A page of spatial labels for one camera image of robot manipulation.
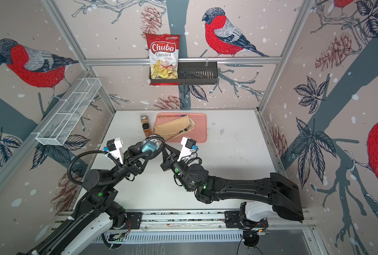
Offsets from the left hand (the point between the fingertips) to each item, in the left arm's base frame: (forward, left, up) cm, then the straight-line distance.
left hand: (152, 148), depth 57 cm
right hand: (+3, -2, -3) cm, 5 cm away
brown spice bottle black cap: (+31, +16, -31) cm, 47 cm away
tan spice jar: (+39, +18, -28) cm, 52 cm away
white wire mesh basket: (+26, +48, -7) cm, 55 cm away
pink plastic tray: (+34, -19, -38) cm, 54 cm away
